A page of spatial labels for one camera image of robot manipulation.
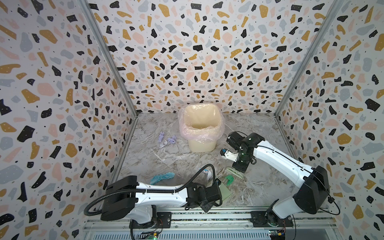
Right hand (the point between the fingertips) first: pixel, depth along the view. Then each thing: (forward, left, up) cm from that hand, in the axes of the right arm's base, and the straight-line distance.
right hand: (236, 165), depth 79 cm
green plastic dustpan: (-10, +5, -15) cm, 19 cm away
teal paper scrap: (-3, +44, -13) cm, 46 cm away
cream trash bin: (+18, +20, -11) cm, 29 cm away
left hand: (-15, +13, -8) cm, 22 cm away
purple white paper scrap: (+30, +48, -13) cm, 58 cm away
